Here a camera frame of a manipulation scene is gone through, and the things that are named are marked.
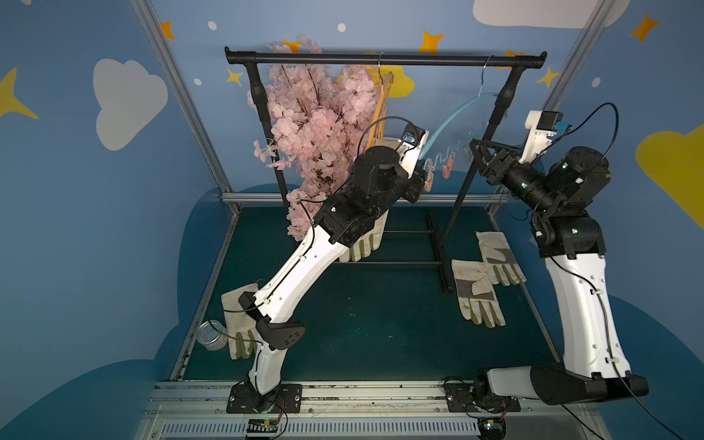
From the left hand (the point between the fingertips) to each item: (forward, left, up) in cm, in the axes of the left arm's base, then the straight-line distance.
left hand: (418, 155), depth 59 cm
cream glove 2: (+9, -42, -52) cm, 67 cm away
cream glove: (-1, +10, -33) cm, 35 cm away
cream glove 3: (-7, -30, -53) cm, 61 cm away
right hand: (0, -13, +4) cm, 14 cm away
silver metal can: (-26, +55, -46) cm, 77 cm away
